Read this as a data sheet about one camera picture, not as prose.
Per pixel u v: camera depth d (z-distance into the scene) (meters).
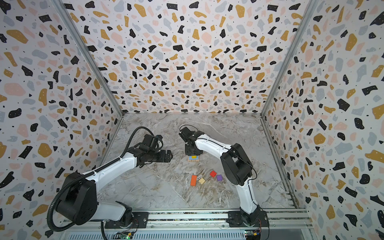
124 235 0.70
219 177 0.88
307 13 0.73
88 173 0.45
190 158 0.94
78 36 0.79
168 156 0.80
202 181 0.86
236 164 0.52
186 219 0.76
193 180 0.89
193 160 0.95
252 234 0.72
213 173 0.90
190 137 0.69
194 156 0.93
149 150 0.68
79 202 0.41
